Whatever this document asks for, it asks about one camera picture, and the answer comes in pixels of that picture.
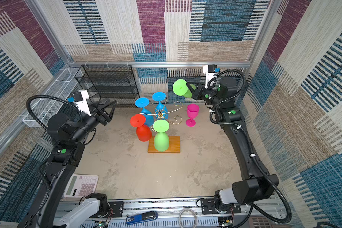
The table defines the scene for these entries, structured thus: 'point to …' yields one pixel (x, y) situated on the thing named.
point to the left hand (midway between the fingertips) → (112, 98)
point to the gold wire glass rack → (161, 114)
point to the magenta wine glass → (193, 110)
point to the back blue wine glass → (159, 97)
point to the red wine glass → (143, 132)
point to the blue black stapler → (145, 216)
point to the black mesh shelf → (116, 82)
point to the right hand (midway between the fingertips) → (186, 85)
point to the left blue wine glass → (142, 102)
